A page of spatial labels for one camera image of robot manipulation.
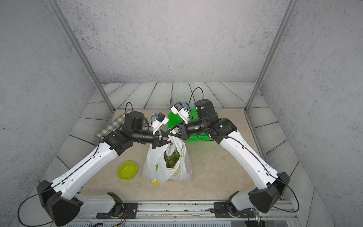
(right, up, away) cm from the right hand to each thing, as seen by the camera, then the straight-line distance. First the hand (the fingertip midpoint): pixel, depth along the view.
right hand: (168, 134), depth 60 cm
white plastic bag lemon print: (-7, -16, +6) cm, 18 cm away
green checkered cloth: (-48, +2, +51) cm, 70 cm away
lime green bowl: (-28, -24, +26) cm, 45 cm away
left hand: (+2, -4, +4) cm, 6 cm away
